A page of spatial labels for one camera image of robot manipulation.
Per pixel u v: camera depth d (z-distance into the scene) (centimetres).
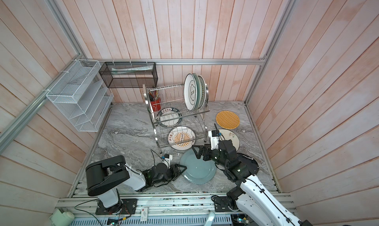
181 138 99
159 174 66
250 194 50
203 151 66
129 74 103
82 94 73
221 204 73
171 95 84
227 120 109
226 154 55
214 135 66
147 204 77
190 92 80
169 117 103
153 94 132
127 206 73
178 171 76
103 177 46
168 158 82
